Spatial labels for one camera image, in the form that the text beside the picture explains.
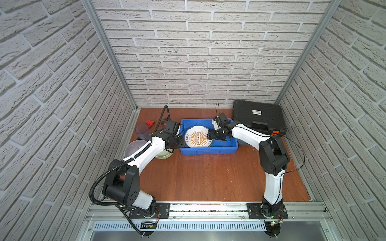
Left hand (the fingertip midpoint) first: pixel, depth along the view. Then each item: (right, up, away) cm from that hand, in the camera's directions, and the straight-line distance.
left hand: (183, 141), depth 88 cm
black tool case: (+62, +14, +22) cm, 67 cm away
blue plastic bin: (+30, -5, +9) cm, 32 cm away
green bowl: (-11, -8, -1) cm, 13 cm away
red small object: (-26, +11, +19) cm, 34 cm away
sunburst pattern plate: (+7, +1, +10) cm, 13 cm away
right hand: (+17, +3, +8) cm, 19 cm away
